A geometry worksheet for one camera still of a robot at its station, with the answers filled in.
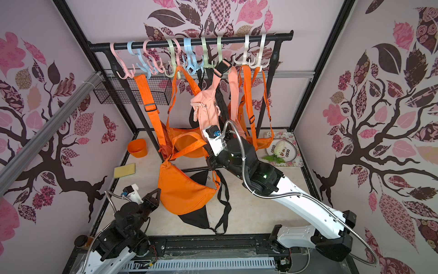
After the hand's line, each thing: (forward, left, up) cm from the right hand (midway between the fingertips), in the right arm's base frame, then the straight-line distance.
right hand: (205, 142), depth 59 cm
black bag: (-14, +6, -41) cm, 44 cm away
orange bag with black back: (-6, +14, -25) cm, 30 cm away
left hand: (-7, +22, -28) cm, 36 cm away
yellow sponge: (+14, +53, -40) cm, 67 cm away
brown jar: (-25, +51, -31) cm, 65 cm away
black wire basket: (+47, +59, -8) cm, 76 cm away
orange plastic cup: (+31, +50, -40) cm, 71 cm away
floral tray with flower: (+26, -45, -40) cm, 66 cm away
